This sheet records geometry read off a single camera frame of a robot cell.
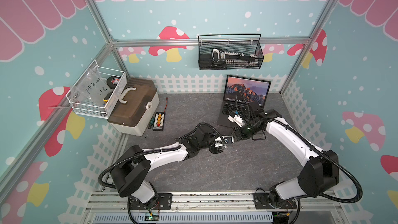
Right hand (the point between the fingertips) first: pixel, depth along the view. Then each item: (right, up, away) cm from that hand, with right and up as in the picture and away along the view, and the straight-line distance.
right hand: (230, 138), depth 78 cm
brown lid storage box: (-52, +19, +10) cm, 56 cm away
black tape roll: (-61, +29, +1) cm, 68 cm away
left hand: (-3, 0, +3) cm, 5 cm away
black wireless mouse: (-8, -4, -5) cm, 11 cm away
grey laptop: (+12, +27, +31) cm, 43 cm away
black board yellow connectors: (-44, +7, +24) cm, 50 cm away
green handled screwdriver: (-49, +5, +24) cm, 54 cm away
